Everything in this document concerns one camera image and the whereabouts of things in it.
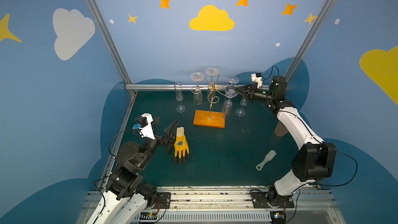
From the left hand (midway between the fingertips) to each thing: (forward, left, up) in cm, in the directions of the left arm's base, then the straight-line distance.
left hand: (167, 118), depth 61 cm
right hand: (+21, -32, -3) cm, 38 cm away
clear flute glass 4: (+30, -11, -3) cm, 32 cm away
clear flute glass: (+34, +1, -14) cm, 37 cm away
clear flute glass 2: (+33, -43, -37) cm, 65 cm away
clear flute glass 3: (+20, -28, -4) cm, 35 cm away
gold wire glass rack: (+25, -20, -36) cm, 48 cm away
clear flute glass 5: (+24, -19, -7) cm, 31 cm away
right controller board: (-29, -52, -40) cm, 71 cm away
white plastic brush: (-1, -54, -36) cm, 65 cm away
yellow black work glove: (+2, -2, -35) cm, 35 cm away
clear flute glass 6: (+30, -30, -5) cm, 43 cm away
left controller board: (-30, +11, -40) cm, 51 cm away
